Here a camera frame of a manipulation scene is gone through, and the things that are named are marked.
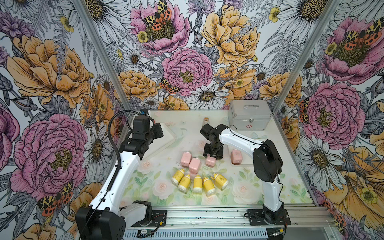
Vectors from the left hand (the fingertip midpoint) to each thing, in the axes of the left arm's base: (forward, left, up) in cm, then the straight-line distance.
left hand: (158, 131), depth 79 cm
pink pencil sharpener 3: (-9, -28, -18) cm, 34 cm away
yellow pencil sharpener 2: (-22, -13, -17) cm, 31 cm away
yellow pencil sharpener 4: (-23, -26, -17) cm, 39 cm away
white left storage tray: (-11, -4, +5) cm, 13 cm away
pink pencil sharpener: (-7, -14, -18) cm, 23 cm away
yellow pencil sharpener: (-17, -10, -17) cm, 26 cm away
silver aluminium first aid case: (+23, -57, -13) cm, 63 cm away
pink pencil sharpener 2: (-11, -19, -18) cm, 28 cm away
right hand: (-8, -28, -18) cm, 34 cm away
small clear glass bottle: (+22, -27, -17) cm, 38 cm away
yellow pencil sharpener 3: (-24, -20, -16) cm, 35 cm away
